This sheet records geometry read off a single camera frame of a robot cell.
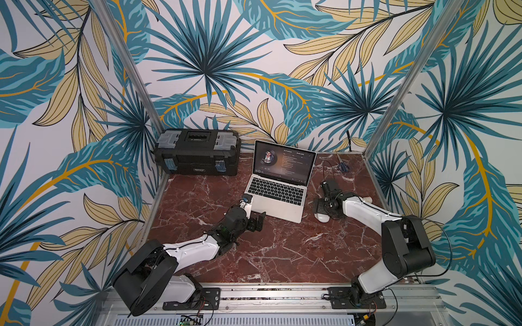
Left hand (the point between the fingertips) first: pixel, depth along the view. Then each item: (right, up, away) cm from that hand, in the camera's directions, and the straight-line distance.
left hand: (255, 211), depth 86 cm
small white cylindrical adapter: (+54, +4, +12) cm, 55 cm away
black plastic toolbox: (-28, +27, +12) cm, 40 cm away
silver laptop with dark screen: (+13, +15, +20) cm, 28 cm away
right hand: (+32, 0, +8) cm, 33 cm away
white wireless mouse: (+31, -4, +7) cm, 31 cm away
